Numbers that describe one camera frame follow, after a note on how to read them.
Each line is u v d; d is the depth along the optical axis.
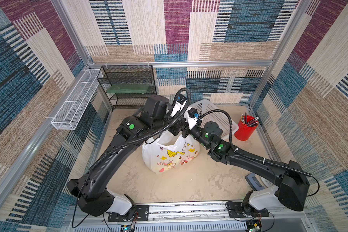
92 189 0.38
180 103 0.51
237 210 0.72
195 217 0.73
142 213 0.73
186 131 0.62
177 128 0.55
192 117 0.57
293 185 0.41
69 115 0.92
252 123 0.94
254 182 0.81
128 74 1.02
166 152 0.76
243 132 0.94
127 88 1.02
